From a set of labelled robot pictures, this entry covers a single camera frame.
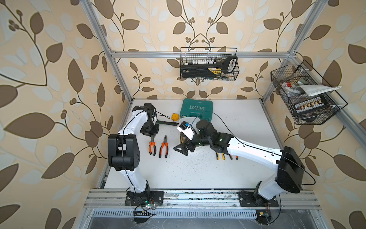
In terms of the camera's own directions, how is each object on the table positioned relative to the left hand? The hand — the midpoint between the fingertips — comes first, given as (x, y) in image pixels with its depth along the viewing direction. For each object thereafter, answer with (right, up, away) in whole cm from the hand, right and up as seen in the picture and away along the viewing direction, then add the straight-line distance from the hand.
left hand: (153, 133), depth 89 cm
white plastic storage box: (+24, +9, -23) cm, 35 cm away
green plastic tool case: (+32, +16, +20) cm, 41 cm away
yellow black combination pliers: (+41, -14, 0) cm, 43 cm away
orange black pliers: (+1, -8, -1) cm, 8 cm away
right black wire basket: (+83, +34, -1) cm, 90 cm away
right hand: (+17, -2, -14) cm, 22 cm away
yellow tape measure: (+12, +10, +20) cm, 25 cm away
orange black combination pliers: (+6, -7, +7) cm, 12 cm away
